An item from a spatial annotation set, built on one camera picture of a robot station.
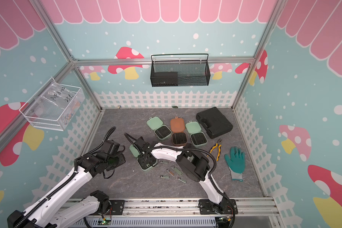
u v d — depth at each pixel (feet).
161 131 3.47
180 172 2.85
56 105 2.35
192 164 1.70
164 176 2.79
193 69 3.13
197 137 3.33
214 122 3.47
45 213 1.32
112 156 2.01
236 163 3.02
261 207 2.50
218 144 3.19
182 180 2.73
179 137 3.36
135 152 3.01
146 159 2.16
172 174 2.81
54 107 2.35
